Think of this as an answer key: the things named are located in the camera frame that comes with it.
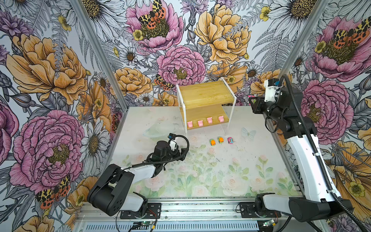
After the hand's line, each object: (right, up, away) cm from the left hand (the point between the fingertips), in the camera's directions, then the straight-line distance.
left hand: (181, 150), depth 90 cm
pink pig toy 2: (+12, +17, -1) cm, 20 cm away
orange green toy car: (+26, +5, +11) cm, 29 cm away
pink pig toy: (+5, +16, -2) cm, 17 cm away
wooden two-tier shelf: (+14, +28, -10) cm, 32 cm away
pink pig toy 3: (+17, +19, 0) cm, 25 cm away
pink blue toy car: (+33, +5, +9) cm, 34 cm away
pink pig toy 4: (+25, +19, +1) cm, 31 cm away
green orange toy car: (+21, +4, +9) cm, 23 cm away
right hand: (+33, +26, -21) cm, 48 cm away
